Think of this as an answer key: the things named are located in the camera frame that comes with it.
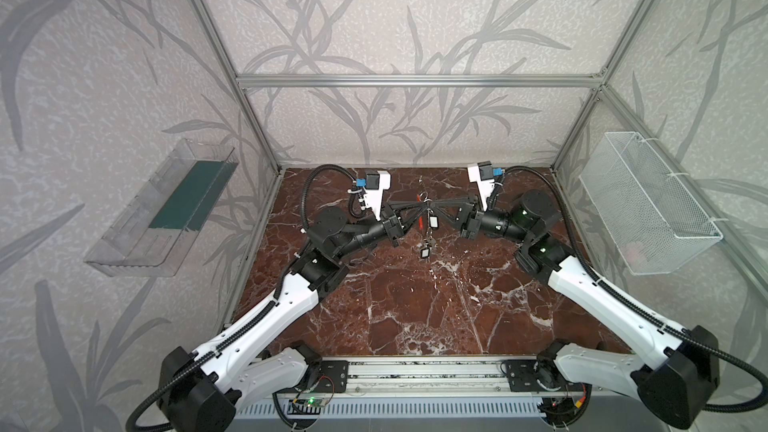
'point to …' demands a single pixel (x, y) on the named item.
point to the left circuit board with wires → (311, 401)
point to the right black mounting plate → (522, 375)
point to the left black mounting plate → (333, 376)
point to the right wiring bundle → (564, 411)
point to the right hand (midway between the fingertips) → (433, 200)
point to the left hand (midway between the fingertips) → (430, 205)
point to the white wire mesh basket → (654, 223)
